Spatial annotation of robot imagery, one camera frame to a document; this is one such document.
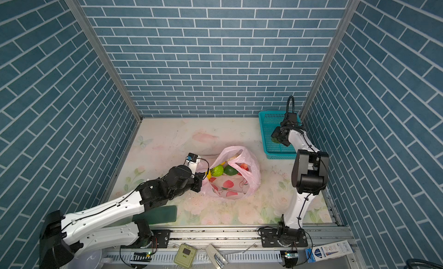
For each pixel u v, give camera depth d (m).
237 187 0.88
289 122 0.78
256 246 0.72
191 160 0.64
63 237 0.40
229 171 0.91
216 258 0.68
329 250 0.71
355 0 0.71
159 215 0.79
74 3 0.71
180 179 0.54
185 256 0.68
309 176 0.53
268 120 1.16
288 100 0.81
